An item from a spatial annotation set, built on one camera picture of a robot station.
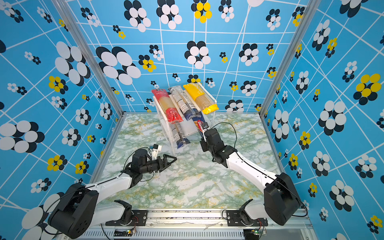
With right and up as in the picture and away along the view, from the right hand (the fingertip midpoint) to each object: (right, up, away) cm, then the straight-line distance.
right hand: (207, 136), depth 85 cm
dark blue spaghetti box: (-5, +8, -2) cm, 10 cm away
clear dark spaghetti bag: (-16, +1, -2) cm, 16 cm away
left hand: (-18, -14, -3) cm, 23 cm away
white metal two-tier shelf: (-9, +5, +8) cm, 13 cm away
